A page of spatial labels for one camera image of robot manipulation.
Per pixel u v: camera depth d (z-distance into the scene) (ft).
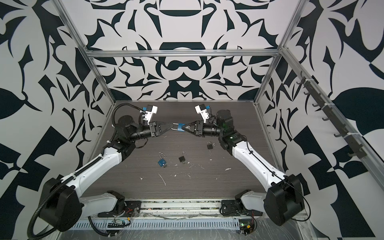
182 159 3.00
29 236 1.16
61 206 1.29
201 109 2.18
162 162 2.93
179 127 2.22
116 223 2.39
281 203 1.34
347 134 1.67
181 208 2.49
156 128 2.13
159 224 2.34
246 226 2.34
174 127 2.24
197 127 2.02
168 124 2.23
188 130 2.20
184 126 2.21
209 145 3.16
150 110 2.17
